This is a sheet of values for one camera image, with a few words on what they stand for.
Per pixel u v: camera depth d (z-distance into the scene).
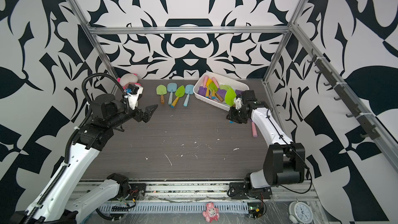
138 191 0.74
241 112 0.71
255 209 0.71
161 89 1.16
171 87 1.16
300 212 0.66
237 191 0.73
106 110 0.48
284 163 0.42
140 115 0.60
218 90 1.13
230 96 0.89
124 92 0.54
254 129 0.93
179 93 1.13
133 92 0.55
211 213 0.66
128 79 1.13
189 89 1.14
